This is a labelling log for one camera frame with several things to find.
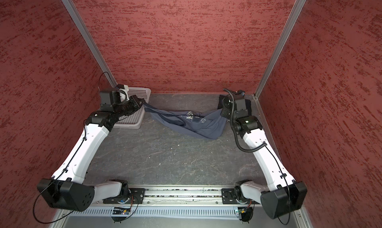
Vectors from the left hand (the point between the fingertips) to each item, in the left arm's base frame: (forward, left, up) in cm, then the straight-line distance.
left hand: (144, 103), depth 75 cm
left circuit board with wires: (-44, +11, -33) cm, 56 cm away
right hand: (-1, -43, -4) cm, 43 cm away
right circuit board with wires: (-44, -51, -28) cm, 73 cm away
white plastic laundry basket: (+2, +12, -20) cm, 24 cm away
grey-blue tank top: (+1, -34, -20) cm, 40 cm away
